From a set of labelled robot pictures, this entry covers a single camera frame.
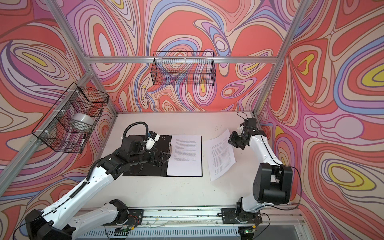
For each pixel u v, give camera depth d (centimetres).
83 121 71
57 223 38
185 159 94
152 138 65
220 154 91
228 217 73
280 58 87
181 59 88
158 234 96
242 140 73
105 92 105
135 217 72
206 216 75
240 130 82
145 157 62
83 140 73
